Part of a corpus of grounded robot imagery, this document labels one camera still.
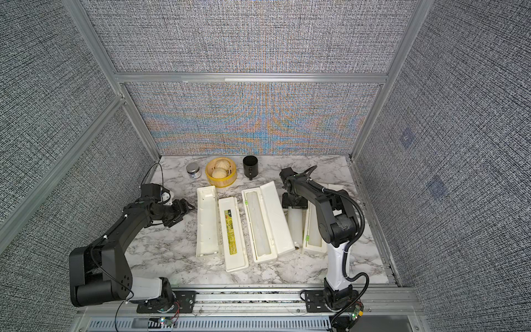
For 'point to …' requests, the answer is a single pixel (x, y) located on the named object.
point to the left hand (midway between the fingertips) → (192, 209)
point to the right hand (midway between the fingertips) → (293, 200)
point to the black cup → (250, 166)
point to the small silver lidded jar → (193, 170)
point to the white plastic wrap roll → (233, 236)
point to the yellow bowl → (221, 171)
